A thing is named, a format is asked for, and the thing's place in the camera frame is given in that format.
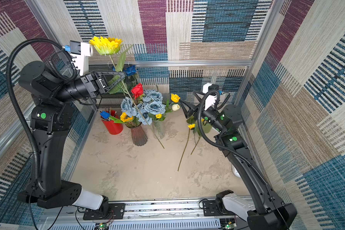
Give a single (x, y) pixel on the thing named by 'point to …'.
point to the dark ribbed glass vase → (138, 132)
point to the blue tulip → (105, 115)
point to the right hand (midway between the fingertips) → (188, 97)
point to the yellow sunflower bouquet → (206, 127)
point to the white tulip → (175, 107)
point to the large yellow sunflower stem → (191, 122)
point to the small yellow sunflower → (175, 97)
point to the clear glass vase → (159, 129)
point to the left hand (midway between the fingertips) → (123, 77)
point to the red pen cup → (114, 128)
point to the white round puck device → (235, 171)
